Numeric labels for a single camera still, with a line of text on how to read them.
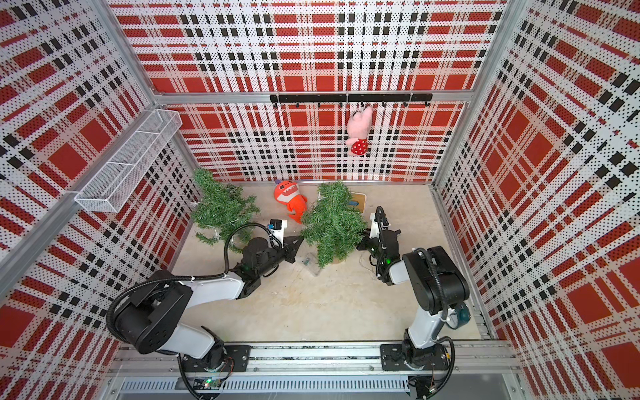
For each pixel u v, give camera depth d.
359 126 0.93
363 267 0.94
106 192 0.68
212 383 0.69
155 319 0.44
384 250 0.72
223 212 0.77
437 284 0.46
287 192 1.08
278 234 0.76
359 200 1.05
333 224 0.75
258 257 0.67
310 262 0.90
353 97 0.90
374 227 0.84
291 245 0.77
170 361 0.75
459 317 0.72
